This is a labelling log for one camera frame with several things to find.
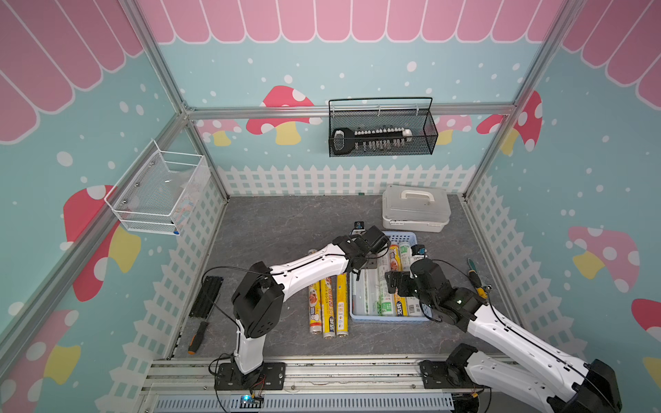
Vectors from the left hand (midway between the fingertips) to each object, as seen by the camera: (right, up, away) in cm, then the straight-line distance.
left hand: (365, 261), depth 86 cm
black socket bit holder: (-7, +42, +3) cm, 43 cm away
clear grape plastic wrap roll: (+6, -13, -1) cm, 14 cm away
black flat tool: (-55, -13, +4) cm, 57 cm away
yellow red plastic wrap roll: (+12, -2, +8) cm, 15 cm away
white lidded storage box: (+22, +19, +18) cm, 34 cm away
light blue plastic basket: (+13, +7, +13) cm, 20 cm away
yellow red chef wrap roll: (-8, -14, -1) cm, 16 cm away
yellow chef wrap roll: (-12, -15, -2) cm, 19 cm away
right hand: (+9, -3, -6) cm, 11 cm away
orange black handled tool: (-54, -24, -5) cm, 59 cm away
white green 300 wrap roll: (+3, -11, +1) cm, 11 cm away
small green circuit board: (-34, -38, -13) cm, 53 cm away
